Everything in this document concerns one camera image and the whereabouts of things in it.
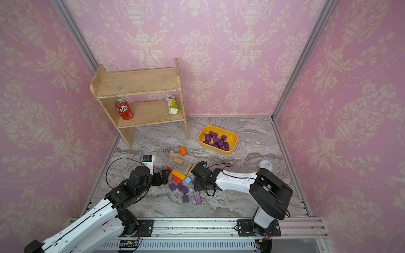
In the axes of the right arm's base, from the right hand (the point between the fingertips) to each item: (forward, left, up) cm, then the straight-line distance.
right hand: (198, 185), depth 86 cm
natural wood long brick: (+10, +6, +1) cm, 12 cm away
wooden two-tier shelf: (+60, +44, +16) cm, 76 cm away
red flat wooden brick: (+4, +12, -1) cm, 13 cm away
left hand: (+4, +17, +11) cm, 20 cm away
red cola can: (+32, +37, +30) cm, 57 cm away
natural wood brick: (+21, +16, -1) cm, 26 cm away
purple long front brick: (-6, 0, -1) cm, 6 cm away
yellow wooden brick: (+7, +11, 0) cm, 13 cm away
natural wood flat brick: (+16, +12, 0) cm, 20 cm away
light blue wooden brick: (+3, +6, 0) cm, 6 cm away
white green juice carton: (+39, +13, +26) cm, 48 cm away
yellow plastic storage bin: (+31, -14, 0) cm, 34 cm away
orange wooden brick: (+23, +9, +1) cm, 24 cm away
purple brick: (+35, -11, 0) cm, 37 cm away
